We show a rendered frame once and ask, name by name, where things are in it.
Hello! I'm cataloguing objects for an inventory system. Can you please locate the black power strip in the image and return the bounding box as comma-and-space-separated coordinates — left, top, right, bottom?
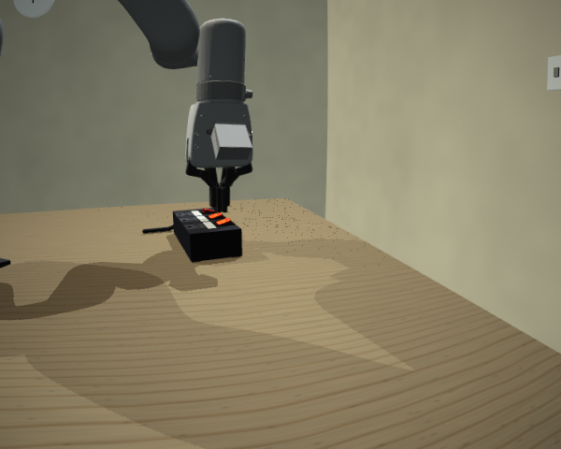
142, 208, 242, 262

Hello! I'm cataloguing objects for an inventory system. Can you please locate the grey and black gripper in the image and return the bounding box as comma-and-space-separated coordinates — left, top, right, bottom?
185, 99, 252, 213

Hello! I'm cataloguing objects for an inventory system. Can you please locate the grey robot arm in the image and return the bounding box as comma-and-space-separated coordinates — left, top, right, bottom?
118, 0, 252, 160

